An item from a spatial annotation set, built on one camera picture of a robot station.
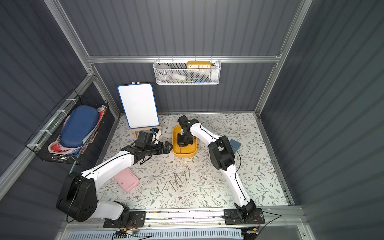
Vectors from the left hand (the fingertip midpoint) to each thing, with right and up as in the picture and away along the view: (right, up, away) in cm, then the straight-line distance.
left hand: (168, 147), depth 86 cm
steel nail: (+4, -18, +2) cm, 19 cm away
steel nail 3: (+12, -13, +5) cm, 19 cm away
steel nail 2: (+5, -17, +3) cm, 17 cm away
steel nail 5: (+3, -22, -2) cm, 23 cm away
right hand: (+7, +1, +12) cm, 14 cm away
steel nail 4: (-2, -22, -2) cm, 22 cm away
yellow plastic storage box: (+12, -4, +9) cm, 15 cm away
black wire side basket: (-47, +5, -24) cm, 53 cm away
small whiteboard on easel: (-19, +24, +5) cm, 31 cm away
